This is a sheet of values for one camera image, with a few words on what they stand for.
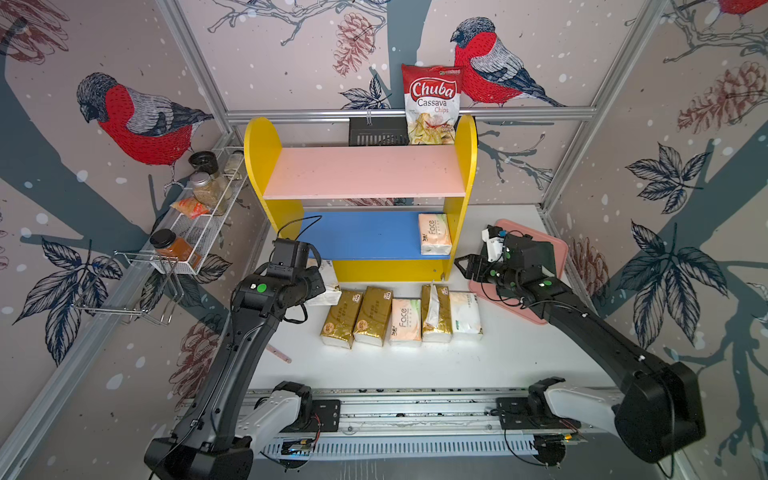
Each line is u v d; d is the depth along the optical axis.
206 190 0.71
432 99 0.82
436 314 0.83
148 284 0.67
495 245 0.74
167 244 0.59
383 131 0.95
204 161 0.74
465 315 0.86
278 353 0.85
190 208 0.70
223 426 0.43
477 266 0.71
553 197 1.21
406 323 0.83
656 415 0.39
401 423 0.73
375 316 0.84
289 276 0.53
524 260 0.61
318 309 0.92
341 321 0.83
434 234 0.87
